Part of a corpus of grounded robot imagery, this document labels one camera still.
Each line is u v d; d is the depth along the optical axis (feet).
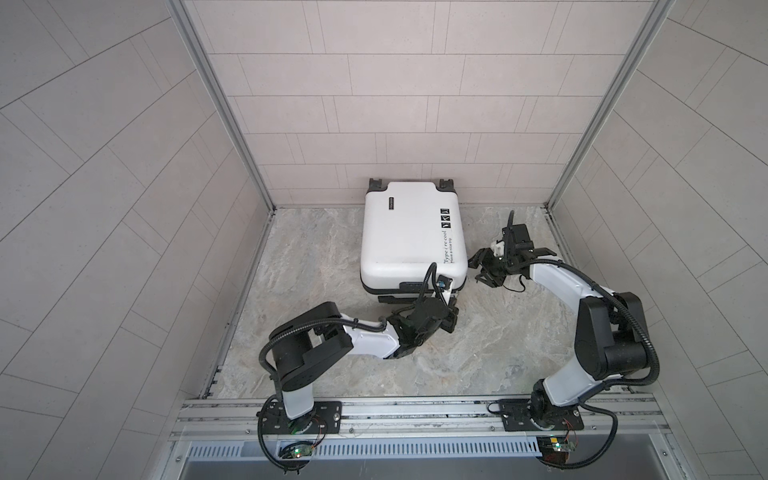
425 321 2.04
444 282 2.32
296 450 2.12
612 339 1.47
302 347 1.49
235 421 2.36
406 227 2.78
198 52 2.49
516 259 2.20
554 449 2.23
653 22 2.37
